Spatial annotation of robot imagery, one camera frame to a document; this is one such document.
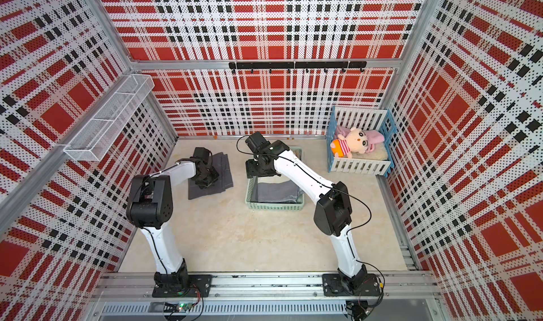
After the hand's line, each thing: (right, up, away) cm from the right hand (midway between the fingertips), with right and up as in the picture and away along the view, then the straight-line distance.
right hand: (258, 172), depth 85 cm
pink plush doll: (+44, +14, +12) cm, 47 cm away
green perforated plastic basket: (-4, -11, +11) cm, 16 cm away
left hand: (-19, -6, +16) cm, 26 cm away
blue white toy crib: (+62, +26, +26) cm, 72 cm away
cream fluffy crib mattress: (+58, +10, +19) cm, 62 cm away
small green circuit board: (-25, -44, -16) cm, 53 cm away
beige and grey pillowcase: (+9, -10, +8) cm, 16 cm away
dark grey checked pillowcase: (-22, +4, +23) cm, 32 cm away
